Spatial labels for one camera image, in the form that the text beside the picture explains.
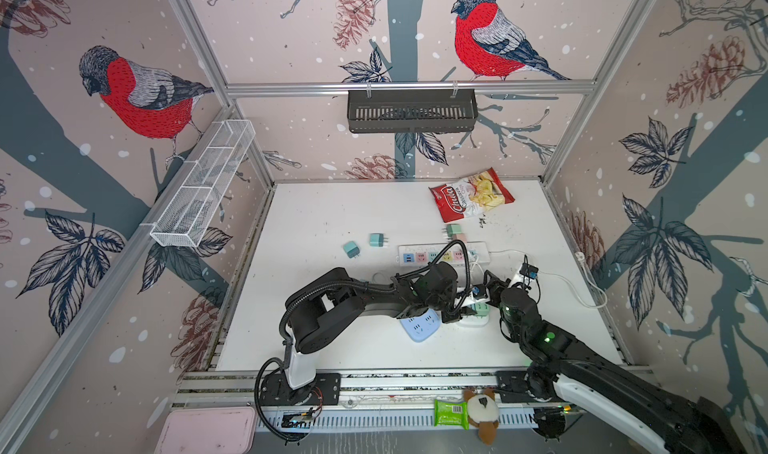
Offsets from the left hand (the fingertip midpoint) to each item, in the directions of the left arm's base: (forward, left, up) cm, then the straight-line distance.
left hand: (474, 307), depth 80 cm
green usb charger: (+30, +1, -5) cm, 31 cm away
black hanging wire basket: (+62, +15, +22) cm, 68 cm away
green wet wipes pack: (-23, +9, -6) cm, 26 cm away
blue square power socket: (-4, +14, -4) cm, 15 cm away
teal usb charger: (+22, +36, -5) cm, 43 cm away
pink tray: (-26, +64, -5) cm, 69 cm away
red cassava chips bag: (+44, -7, -2) cm, 45 cm away
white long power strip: (+19, +14, -4) cm, 24 cm away
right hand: (+7, -6, +3) cm, 9 cm away
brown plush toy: (-23, +1, -4) cm, 24 cm away
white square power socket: (-3, 0, -4) cm, 4 cm away
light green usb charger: (-1, -2, 0) cm, 2 cm away
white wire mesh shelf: (+29, +74, +23) cm, 83 cm away
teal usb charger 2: (+26, +28, -5) cm, 38 cm away
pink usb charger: (+28, -2, -6) cm, 28 cm away
